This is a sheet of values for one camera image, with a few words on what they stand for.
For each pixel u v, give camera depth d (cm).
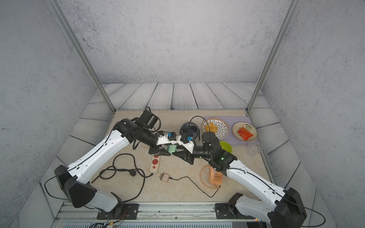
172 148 67
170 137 59
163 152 62
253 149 94
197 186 79
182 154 67
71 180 40
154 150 62
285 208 38
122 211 69
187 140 58
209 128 105
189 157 60
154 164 88
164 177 83
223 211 73
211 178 74
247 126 108
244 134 102
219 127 108
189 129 96
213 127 105
